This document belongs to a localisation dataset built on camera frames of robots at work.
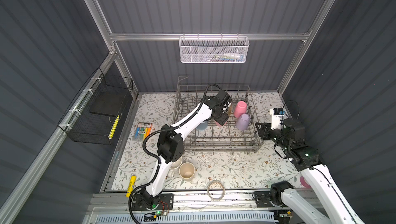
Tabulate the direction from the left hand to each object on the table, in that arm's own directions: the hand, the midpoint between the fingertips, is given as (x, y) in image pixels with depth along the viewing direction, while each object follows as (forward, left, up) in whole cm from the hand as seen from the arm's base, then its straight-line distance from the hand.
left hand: (220, 117), depth 90 cm
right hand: (-14, -17, +12) cm, 25 cm away
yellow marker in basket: (-13, +52, +13) cm, 55 cm away
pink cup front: (+6, -13, 0) cm, 15 cm away
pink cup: (-7, +4, +4) cm, 9 cm away
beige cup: (-26, +21, -14) cm, 36 cm away
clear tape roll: (-35, +2, -13) cm, 38 cm away
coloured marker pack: (+2, +49, -13) cm, 51 cm away
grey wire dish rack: (+25, +19, -9) cm, 33 cm away
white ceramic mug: (-27, +27, -8) cm, 39 cm away
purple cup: (-4, -12, -2) cm, 13 cm away
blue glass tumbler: (-1, +11, -7) cm, 13 cm away
